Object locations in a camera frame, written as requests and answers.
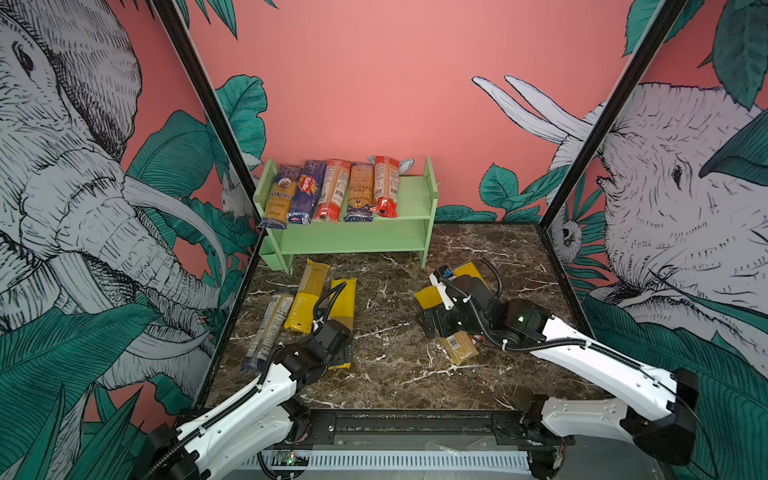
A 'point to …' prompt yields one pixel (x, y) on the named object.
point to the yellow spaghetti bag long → (345, 308)
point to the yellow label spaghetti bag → (301, 314)
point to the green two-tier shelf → (408, 232)
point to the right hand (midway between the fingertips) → (426, 310)
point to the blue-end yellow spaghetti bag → (361, 193)
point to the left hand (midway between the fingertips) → (335, 341)
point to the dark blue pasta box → (308, 192)
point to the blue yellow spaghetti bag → (281, 197)
